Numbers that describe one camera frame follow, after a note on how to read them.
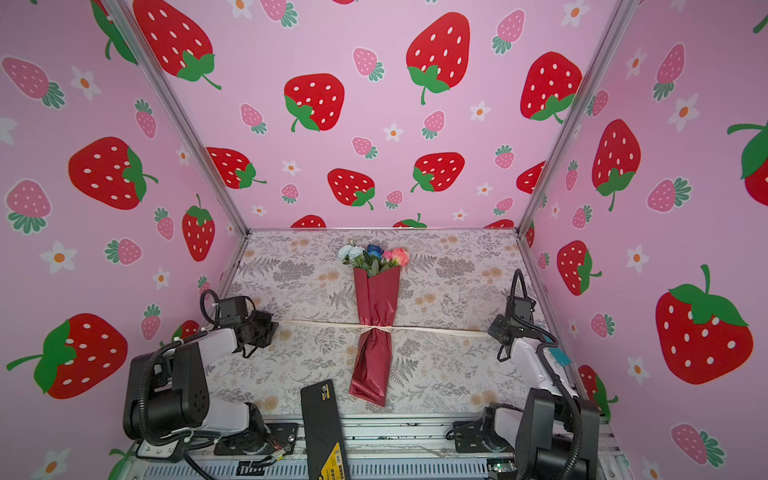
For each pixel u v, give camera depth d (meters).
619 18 0.69
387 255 1.08
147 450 0.70
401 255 1.08
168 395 0.44
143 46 0.73
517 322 0.67
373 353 0.85
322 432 0.73
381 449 0.73
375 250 1.07
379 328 0.90
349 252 1.07
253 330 0.79
